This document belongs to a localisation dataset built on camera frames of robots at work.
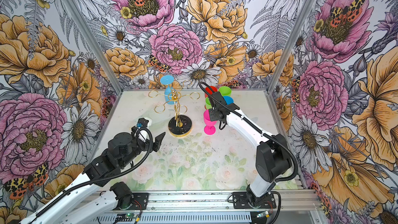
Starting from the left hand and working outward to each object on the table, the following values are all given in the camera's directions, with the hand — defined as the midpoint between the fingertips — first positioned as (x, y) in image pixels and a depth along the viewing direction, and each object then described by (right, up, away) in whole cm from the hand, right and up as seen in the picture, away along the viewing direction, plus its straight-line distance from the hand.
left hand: (155, 133), depth 72 cm
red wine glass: (+28, +22, +19) cm, 41 cm away
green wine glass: (+25, +13, +20) cm, 34 cm away
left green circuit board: (-13, -38, -1) cm, 40 cm away
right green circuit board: (+49, -36, -1) cm, 61 cm away
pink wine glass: (+26, -2, +27) cm, 38 cm away
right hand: (+30, +6, +16) cm, 35 cm away
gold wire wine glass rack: (+7, 0, +26) cm, 27 cm away
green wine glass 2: (+36, +22, +30) cm, 52 cm away
